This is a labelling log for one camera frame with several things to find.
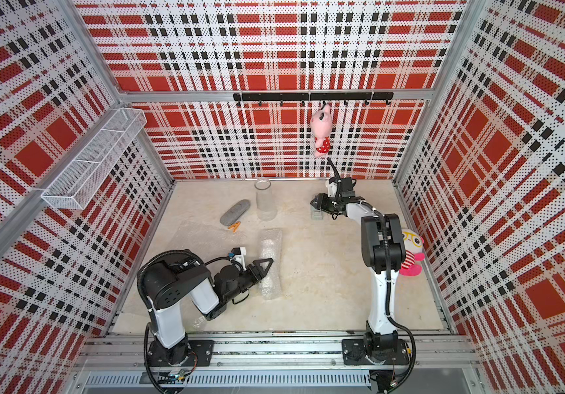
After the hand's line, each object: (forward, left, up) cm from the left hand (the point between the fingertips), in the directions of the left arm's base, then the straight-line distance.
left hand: (274, 262), depth 90 cm
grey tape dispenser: (+24, -17, -2) cm, 30 cm away
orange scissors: (+18, +19, -3) cm, 26 cm away
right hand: (+26, -18, +4) cm, 32 cm away
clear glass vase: (+25, +5, +1) cm, 25 cm away
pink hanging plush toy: (+41, -18, +32) cm, 55 cm away
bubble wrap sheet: (+4, +1, +3) cm, 5 cm away
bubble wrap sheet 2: (+11, +28, -2) cm, 30 cm away
